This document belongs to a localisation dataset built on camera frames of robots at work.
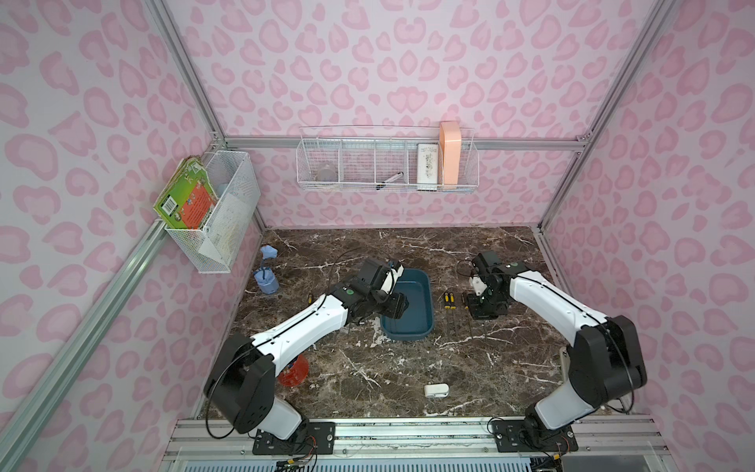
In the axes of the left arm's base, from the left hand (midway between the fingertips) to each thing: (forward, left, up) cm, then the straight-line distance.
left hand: (401, 297), depth 83 cm
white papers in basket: (+17, +50, +13) cm, 54 cm away
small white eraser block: (-22, -9, -11) cm, 26 cm away
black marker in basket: (+32, +5, +15) cm, 36 cm away
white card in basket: (+35, -8, +19) cm, 41 cm away
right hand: (-2, -21, -6) cm, 22 cm away
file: (+4, -17, -15) cm, 23 cm away
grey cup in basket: (+38, +24, +14) cm, 47 cm away
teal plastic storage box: (0, -5, -15) cm, 16 cm away
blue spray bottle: (+11, +44, -6) cm, 45 cm away
